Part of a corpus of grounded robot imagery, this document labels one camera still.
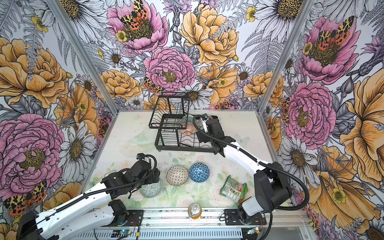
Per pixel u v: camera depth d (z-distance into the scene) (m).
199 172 0.89
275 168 0.44
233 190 0.80
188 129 0.82
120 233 0.72
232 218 0.74
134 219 0.73
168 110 1.08
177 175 0.87
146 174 0.62
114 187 0.53
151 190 0.82
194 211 0.68
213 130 0.65
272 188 0.43
